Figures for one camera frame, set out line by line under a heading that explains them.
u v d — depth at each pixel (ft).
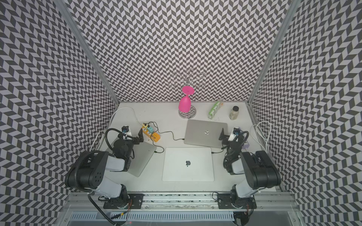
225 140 2.58
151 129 3.07
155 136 3.14
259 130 3.44
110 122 3.55
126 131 2.48
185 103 2.86
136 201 2.38
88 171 1.47
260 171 1.47
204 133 3.00
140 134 2.84
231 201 2.38
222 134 2.82
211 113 3.36
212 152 2.97
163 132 3.03
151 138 3.13
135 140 2.63
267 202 2.48
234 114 3.33
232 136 2.51
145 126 3.09
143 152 2.78
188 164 2.78
